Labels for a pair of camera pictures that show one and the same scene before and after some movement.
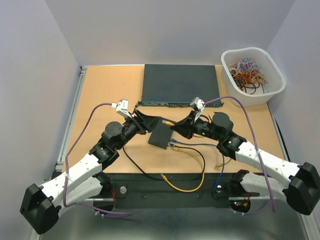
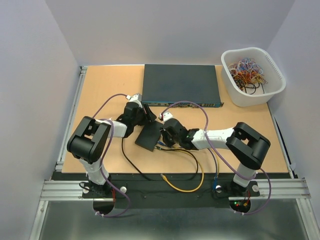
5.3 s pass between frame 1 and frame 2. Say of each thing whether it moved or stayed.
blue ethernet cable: moved
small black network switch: moved
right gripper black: moved
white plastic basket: stayed
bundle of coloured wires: stayed
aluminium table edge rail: stayed
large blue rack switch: stayed
